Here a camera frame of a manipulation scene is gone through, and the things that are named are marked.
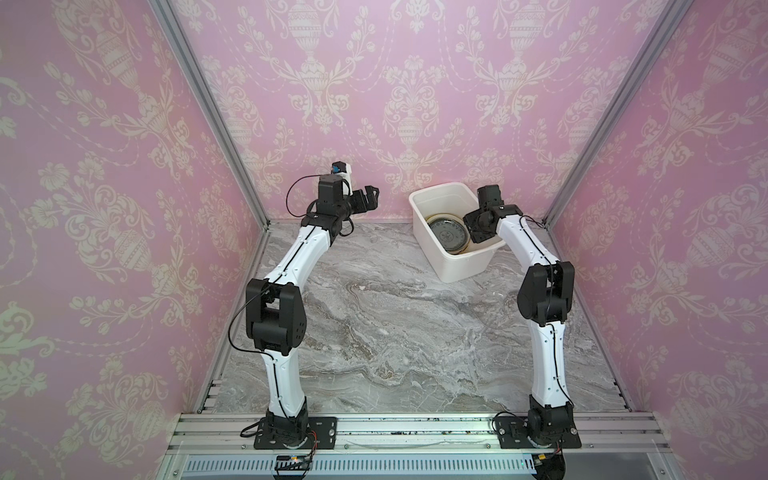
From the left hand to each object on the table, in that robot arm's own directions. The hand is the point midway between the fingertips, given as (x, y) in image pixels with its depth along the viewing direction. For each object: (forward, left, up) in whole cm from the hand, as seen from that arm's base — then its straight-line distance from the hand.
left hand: (367, 191), depth 89 cm
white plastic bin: (+15, -31, -14) cm, 37 cm away
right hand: (+3, -33, -16) cm, 37 cm away
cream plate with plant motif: (+11, -31, -21) cm, 39 cm away
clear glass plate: (+5, -29, -23) cm, 37 cm away
